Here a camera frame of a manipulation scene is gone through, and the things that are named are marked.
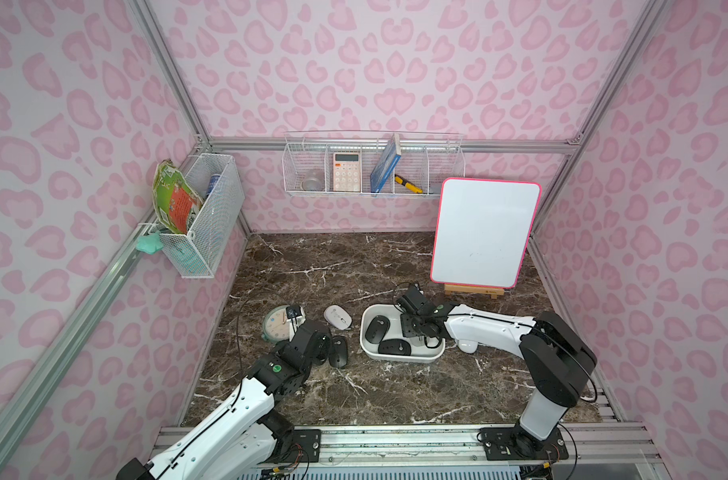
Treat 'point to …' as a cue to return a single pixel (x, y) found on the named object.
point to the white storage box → (421, 350)
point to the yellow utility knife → (407, 184)
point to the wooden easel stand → (450, 289)
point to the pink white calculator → (346, 172)
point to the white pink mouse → (338, 317)
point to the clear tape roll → (311, 184)
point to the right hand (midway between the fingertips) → (409, 322)
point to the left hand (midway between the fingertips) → (315, 332)
